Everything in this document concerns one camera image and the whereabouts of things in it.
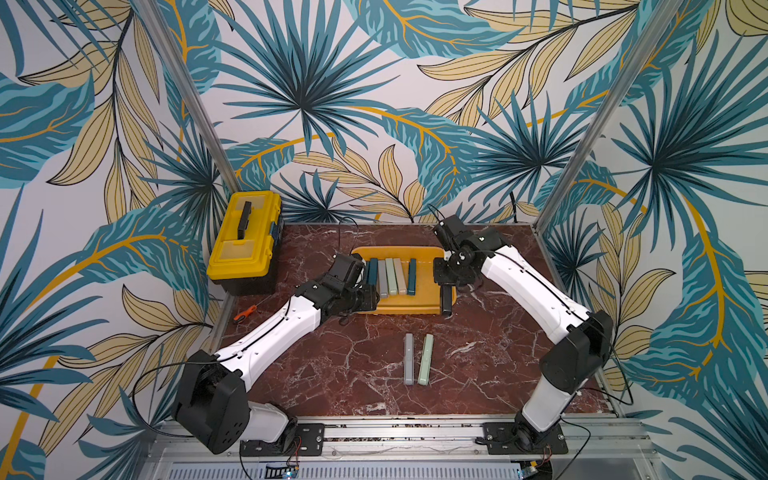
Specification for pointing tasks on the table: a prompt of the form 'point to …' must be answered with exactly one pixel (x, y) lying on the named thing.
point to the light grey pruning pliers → (409, 359)
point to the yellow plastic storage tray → (427, 299)
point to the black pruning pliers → (447, 300)
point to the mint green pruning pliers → (426, 360)
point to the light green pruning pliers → (391, 276)
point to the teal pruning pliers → (412, 277)
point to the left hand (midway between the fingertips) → (372, 301)
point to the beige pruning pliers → (399, 277)
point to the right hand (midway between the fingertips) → (441, 279)
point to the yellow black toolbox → (244, 256)
